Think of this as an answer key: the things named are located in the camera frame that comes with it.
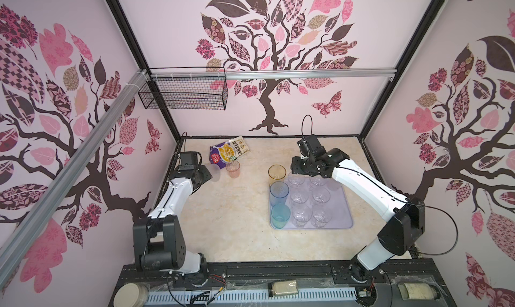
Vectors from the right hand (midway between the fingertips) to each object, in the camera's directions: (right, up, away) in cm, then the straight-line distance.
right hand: (295, 164), depth 83 cm
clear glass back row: (+13, -15, +7) cm, 21 cm away
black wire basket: (-51, +36, +12) cm, 64 cm away
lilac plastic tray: (+8, -19, +10) cm, 23 cm away
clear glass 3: (-39, -5, +20) cm, 44 cm away
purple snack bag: (-33, +6, +29) cm, 45 cm away
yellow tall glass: (-8, -4, +6) cm, 11 cm away
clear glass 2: (+12, -24, +5) cm, 28 cm away
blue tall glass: (-7, -13, +5) cm, 16 cm away
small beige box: (-7, -43, -14) cm, 46 cm away
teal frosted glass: (-6, -23, +5) cm, 25 cm away
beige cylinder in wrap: (+40, -43, -16) cm, 61 cm away
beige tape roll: (-57, -42, -18) cm, 73 cm away
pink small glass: (-29, -4, +20) cm, 36 cm away
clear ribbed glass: (+3, -15, +7) cm, 17 cm away
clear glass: (+3, -9, +15) cm, 18 cm away
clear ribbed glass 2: (+3, -23, +5) cm, 24 cm away
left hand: (-40, -6, +7) cm, 41 cm away
